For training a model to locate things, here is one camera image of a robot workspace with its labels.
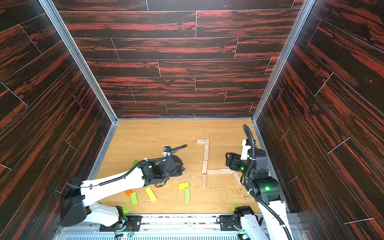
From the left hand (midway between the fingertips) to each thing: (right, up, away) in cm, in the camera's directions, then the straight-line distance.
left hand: (178, 167), depth 79 cm
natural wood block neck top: (+18, +10, +22) cm, 30 cm away
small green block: (-30, -1, +17) cm, 35 cm away
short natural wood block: (+15, +13, +28) cm, 34 cm away
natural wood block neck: (+17, +6, +20) cm, 26 cm away
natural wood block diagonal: (+21, -6, +13) cm, 26 cm away
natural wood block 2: (+35, -8, +9) cm, 37 cm away
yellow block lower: (-16, -15, +3) cm, 22 cm away
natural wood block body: (+15, -3, +14) cm, 21 cm away
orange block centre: (-7, -4, -16) cm, 18 cm away
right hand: (+29, +8, -8) cm, 31 cm away
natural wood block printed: (+14, -10, +7) cm, 19 cm away
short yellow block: (+2, -12, +7) cm, 14 cm away
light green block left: (-25, -17, +2) cm, 31 cm away
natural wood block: (+29, -5, +11) cm, 32 cm away
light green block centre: (+4, -16, +3) cm, 17 cm away
